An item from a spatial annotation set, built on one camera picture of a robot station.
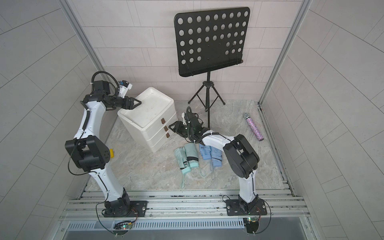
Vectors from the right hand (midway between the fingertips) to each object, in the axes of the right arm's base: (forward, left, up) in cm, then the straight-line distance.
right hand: (171, 128), depth 86 cm
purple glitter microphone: (+6, -53, -12) cm, 54 cm away
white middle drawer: (-1, +6, +1) cm, 6 cm away
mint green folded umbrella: (-15, -6, -11) cm, 19 cm away
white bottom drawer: (-7, +10, -8) cm, 15 cm away
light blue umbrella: (-13, -25, -12) cm, 31 cm away
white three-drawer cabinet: (-4, +9, +10) cm, 14 cm away
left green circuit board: (-44, +20, -12) cm, 50 cm away
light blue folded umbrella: (-10, -19, -12) cm, 25 cm away
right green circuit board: (-44, -38, -15) cm, 61 cm away
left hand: (+13, +17, +12) cm, 25 cm away
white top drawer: (0, +5, +5) cm, 7 cm away
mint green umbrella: (-12, -11, -12) cm, 20 cm away
